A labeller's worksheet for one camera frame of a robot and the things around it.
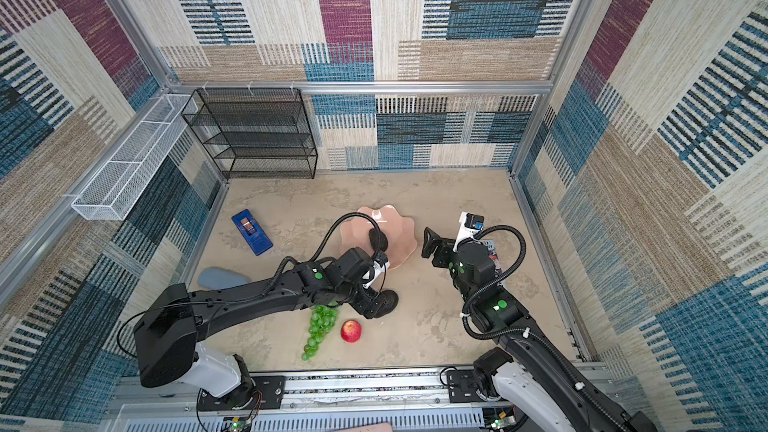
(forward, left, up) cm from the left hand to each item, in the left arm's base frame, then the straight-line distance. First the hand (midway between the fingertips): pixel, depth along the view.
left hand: (378, 293), depth 80 cm
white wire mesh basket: (+15, +61, +24) cm, 68 cm away
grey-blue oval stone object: (+10, +50, -10) cm, 52 cm away
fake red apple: (-8, +7, -5) cm, 12 cm away
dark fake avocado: (-1, -3, -4) cm, 5 cm away
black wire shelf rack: (+58, +45, +8) cm, 73 cm away
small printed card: (-1, -23, +25) cm, 34 cm away
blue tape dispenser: (+23, +41, -5) cm, 48 cm away
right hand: (+9, -16, +12) cm, 22 cm away
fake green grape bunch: (-5, +15, -6) cm, 17 cm away
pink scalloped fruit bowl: (+24, -7, -7) cm, 26 cm away
